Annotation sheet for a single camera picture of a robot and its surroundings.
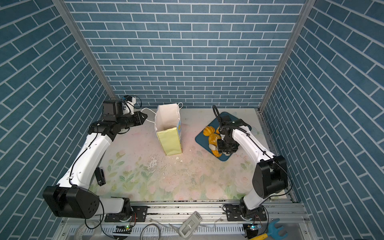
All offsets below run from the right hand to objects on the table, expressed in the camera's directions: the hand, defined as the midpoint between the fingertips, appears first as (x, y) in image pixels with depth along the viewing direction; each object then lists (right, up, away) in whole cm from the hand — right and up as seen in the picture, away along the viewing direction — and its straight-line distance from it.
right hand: (221, 149), depth 84 cm
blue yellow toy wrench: (+22, -35, -16) cm, 44 cm away
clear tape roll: (-67, -34, -17) cm, 77 cm away
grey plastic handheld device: (-18, -34, -14) cm, 41 cm away
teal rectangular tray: (+9, +22, +36) cm, 43 cm away
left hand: (-40, +20, -7) cm, 45 cm away
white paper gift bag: (-29, +13, -8) cm, 32 cm away
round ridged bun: (-6, +10, +19) cm, 22 cm away
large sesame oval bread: (-4, +4, +13) cm, 14 cm away
